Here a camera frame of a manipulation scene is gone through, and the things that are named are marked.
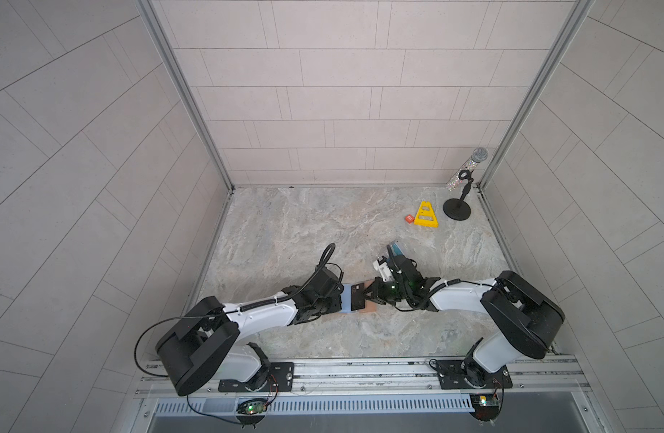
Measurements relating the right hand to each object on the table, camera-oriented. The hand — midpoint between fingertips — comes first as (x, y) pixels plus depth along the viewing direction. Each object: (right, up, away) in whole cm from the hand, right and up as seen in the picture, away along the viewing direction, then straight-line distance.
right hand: (361, 297), depth 84 cm
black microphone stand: (+42, +27, +25) cm, 56 cm away
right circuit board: (+31, -23, -16) cm, 41 cm away
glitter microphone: (+39, +46, +5) cm, 60 cm away
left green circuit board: (-27, -20, -19) cm, 39 cm away
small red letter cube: (+20, +24, +21) cm, 38 cm away
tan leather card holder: (+3, -2, -3) cm, 4 cm away
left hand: (-5, -2, +2) cm, 6 cm away
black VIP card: (-1, 0, +1) cm, 1 cm away
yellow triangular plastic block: (+28, +25, +23) cm, 44 cm away
